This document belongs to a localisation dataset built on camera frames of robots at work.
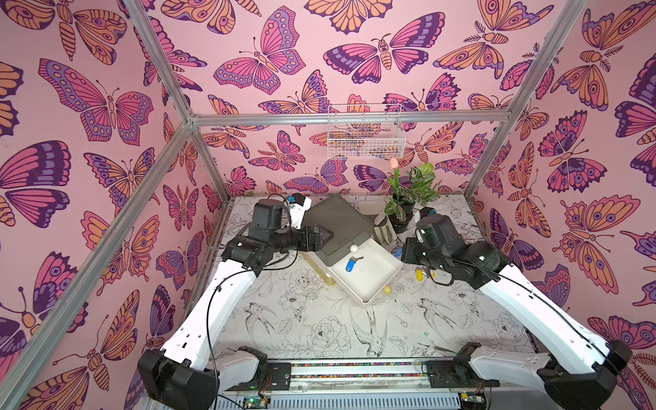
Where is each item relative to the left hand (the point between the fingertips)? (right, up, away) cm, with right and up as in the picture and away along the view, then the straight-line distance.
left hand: (327, 232), depth 71 cm
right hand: (+20, -5, +1) cm, 20 cm away
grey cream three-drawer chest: (+7, 0, +19) cm, 20 cm away
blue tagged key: (+8, -12, +19) cm, 24 cm away
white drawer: (+13, -14, +17) cm, 25 cm away
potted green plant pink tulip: (+31, +16, +17) cm, 39 cm away
